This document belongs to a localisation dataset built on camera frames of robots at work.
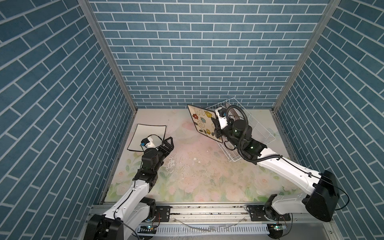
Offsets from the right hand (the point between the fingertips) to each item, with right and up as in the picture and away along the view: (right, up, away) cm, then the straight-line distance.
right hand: (212, 115), depth 72 cm
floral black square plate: (-5, -2, +8) cm, 10 cm away
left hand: (-23, -14, +10) cm, 29 cm away
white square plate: (-47, -11, +35) cm, 60 cm away
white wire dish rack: (+35, -9, +27) cm, 45 cm away
